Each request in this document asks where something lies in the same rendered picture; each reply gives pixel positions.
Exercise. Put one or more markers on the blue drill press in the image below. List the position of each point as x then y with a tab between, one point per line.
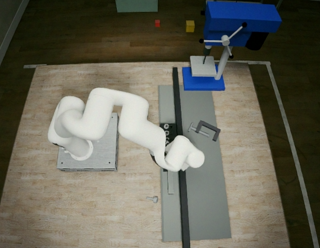
255	21

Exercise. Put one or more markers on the long black rectangular bar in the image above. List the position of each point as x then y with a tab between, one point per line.
181	173

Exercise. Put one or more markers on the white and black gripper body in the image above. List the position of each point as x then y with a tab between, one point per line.
168	147

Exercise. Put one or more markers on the black rectangular plate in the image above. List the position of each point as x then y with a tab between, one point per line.
170	130

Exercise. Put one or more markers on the grey flanged bushing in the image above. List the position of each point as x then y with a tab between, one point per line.
155	199

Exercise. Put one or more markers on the dark grey c-clamp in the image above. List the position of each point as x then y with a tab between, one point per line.
208	126

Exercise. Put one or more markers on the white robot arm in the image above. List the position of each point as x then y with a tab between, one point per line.
73	123

